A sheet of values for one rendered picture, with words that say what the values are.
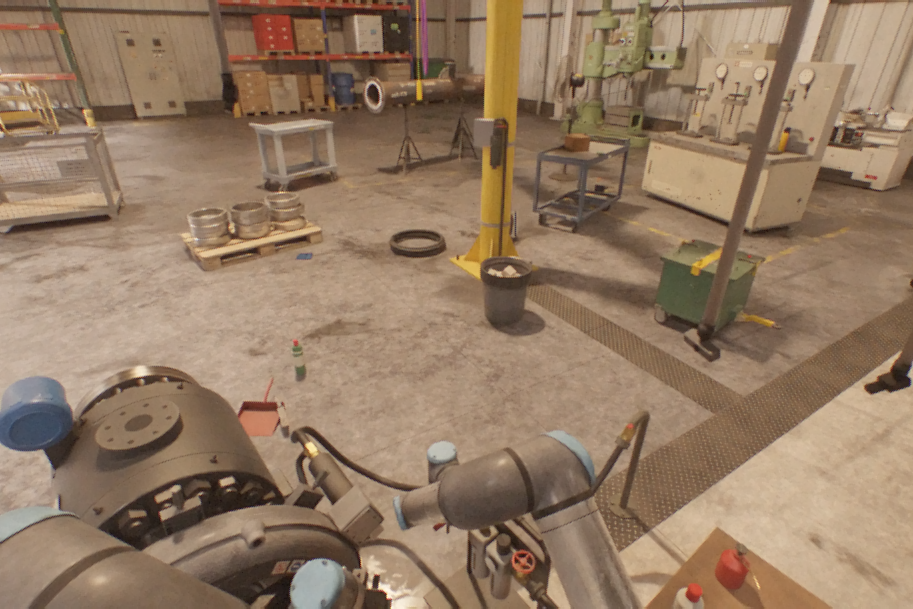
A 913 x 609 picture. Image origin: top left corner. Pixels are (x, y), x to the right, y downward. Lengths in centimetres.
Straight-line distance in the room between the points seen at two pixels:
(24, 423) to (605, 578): 151
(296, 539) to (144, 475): 49
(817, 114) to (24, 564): 668
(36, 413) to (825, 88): 669
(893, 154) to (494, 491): 907
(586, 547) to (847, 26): 1091
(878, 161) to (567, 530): 905
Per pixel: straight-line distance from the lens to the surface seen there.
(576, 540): 90
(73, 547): 55
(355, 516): 139
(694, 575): 184
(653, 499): 263
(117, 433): 170
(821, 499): 302
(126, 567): 52
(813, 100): 672
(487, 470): 87
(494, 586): 186
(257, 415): 307
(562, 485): 89
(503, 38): 417
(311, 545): 133
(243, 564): 125
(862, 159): 970
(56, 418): 177
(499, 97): 419
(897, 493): 328
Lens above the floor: 190
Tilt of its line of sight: 29 degrees down
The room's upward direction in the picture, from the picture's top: straight up
